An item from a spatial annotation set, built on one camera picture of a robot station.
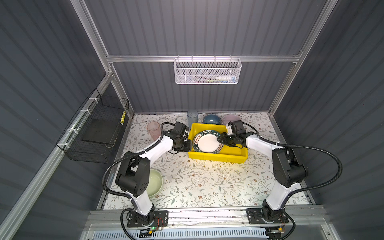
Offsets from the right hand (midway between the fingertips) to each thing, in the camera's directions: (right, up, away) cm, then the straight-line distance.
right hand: (220, 140), depth 95 cm
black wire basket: (-67, +4, -24) cm, 71 cm away
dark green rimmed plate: (-9, -1, +4) cm, 11 cm away
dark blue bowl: (-4, +15, +18) cm, 23 cm away
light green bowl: (-40, -24, -9) cm, 47 cm away
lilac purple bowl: (+10, +16, +17) cm, 25 cm away
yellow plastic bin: (+3, -9, -2) cm, 10 cm away
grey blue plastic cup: (-18, +16, +12) cm, 27 cm away
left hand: (-19, -4, -5) cm, 20 cm away
